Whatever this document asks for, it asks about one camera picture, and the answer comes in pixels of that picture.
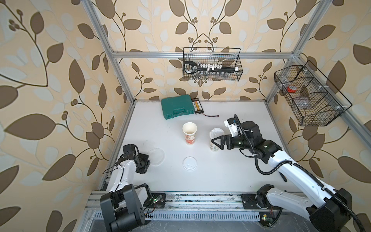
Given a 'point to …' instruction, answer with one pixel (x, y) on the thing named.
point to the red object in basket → (292, 89)
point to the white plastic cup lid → (216, 132)
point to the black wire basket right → (313, 100)
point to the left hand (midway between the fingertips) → (148, 159)
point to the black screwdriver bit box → (198, 108)
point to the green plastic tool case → (175, 107)
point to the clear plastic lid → (190, 163)
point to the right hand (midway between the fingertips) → (217, 139)
